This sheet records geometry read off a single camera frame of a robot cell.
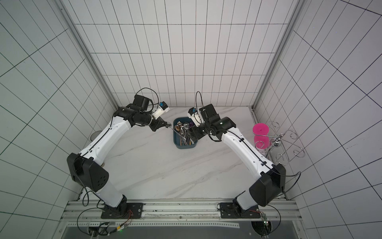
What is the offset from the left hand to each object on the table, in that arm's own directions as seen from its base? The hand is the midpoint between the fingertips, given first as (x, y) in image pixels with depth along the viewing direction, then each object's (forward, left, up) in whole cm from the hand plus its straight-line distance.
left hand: (162, 126), depth 80 cm
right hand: (-4, -14, +1) cm, 14 cm away
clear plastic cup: (+1, +44, -11) cm, 45 cm away
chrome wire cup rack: (-13, -56, +6) cm, 58 cm away
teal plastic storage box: (+7, -6, -21) cm, 23 cm away
